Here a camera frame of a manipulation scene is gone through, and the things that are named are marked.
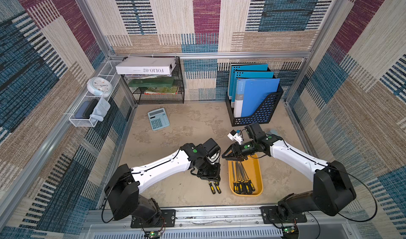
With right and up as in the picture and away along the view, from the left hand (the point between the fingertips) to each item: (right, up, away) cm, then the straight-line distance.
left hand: (220, 179), depth 73 cm
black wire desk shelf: (-47, +44, +46) cm, 79 cm away
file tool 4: (+14, -3, +13) cm, 19 cm away
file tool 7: (+13, -7, +7) cm, 16 cm away
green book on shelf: (-33, +50, +26) cm, 66 cm away
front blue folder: (+19, +42, +17) cm, 49 cm away
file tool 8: (-3, -7, +8) cm, 11 cm away
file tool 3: (+11, -5, +10) cm, 16 cm away
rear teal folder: (+18, +60, +29) cm, 69 cm away
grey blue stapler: (+34, +19, +23) cm, 46 cm away
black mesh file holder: (+28, +31, +26) cm, 49 cm away
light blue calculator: (-39, +27, +35) cm, 59 cm away
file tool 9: (0, -9, +8) cm, 12 cm away
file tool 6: (+10, -7, +8) cm, 14 cm away
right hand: (+2, +9, +4) cm, 11 cm away
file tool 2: (+10, -4, +12) cm, 16 cm away
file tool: (+8, -6, +10) cm, 14 cm away
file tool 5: (+17, -7, +8) cm, 20 cm away
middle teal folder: (+19, +54, +23) cm, 61 cm away
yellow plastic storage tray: (+19, 0, +15) cm, 25 cm away
